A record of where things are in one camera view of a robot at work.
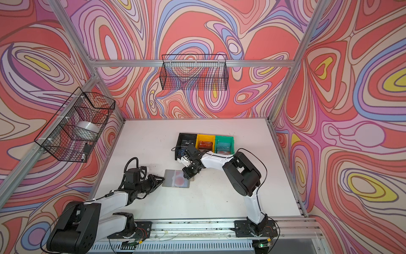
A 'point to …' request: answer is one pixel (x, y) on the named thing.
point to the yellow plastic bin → (205, 137)
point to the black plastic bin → (184, 139)
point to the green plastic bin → (224, 145)
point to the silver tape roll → (85, 131)
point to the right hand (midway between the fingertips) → (187, 178)
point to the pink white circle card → (179, 180)
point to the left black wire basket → (74, 129)
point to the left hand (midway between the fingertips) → (165, 178)
